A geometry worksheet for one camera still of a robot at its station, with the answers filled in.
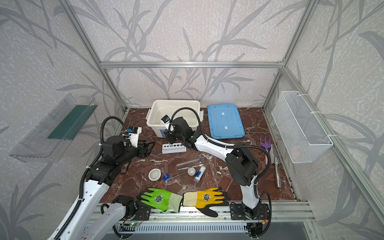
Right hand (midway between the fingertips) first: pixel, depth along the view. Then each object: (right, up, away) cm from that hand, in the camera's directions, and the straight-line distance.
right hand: (165, 126), depth 84 cm
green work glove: (-1, -38, -8) cm, 38 cm away
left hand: (-4, -5, -11) cm, 13 cm away
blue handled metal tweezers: (+1, -29, 0) cm, 29 cm away
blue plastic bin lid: (+38, +2, +27) cm, 47 cm away
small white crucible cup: (+15, -27, +2) cm, 30 cm away
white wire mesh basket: (+63, -4, -23) cm, 67 cm away
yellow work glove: (+22, -37, -9) cm, 44 cm away
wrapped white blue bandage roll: (+20, -27, 0) cm, 33 cm away
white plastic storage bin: (-8, -2, +9) cm, 12 cm away
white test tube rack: (+4, -14, +10) cm, 17 cm away
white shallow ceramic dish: (-7, -28, +2) cm, 29 cm away
